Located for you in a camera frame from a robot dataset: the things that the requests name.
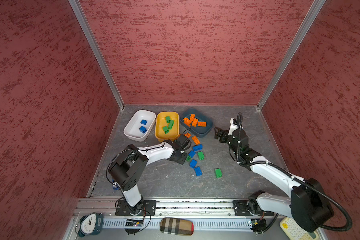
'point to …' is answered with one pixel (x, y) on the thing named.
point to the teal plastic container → (199, 131)
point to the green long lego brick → (171, 123)
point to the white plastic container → (140, 125)
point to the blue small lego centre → (191, 153)
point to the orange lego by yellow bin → (187, 135)
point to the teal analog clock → (91, 224)
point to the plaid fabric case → (176, 226)
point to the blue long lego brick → (197, 147)
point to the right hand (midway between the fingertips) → (219, 131)
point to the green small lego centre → (201, 155)
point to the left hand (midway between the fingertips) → (179, 161)
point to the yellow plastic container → (167, 125)
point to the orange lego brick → (187, 121)
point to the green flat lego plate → (188, 157)
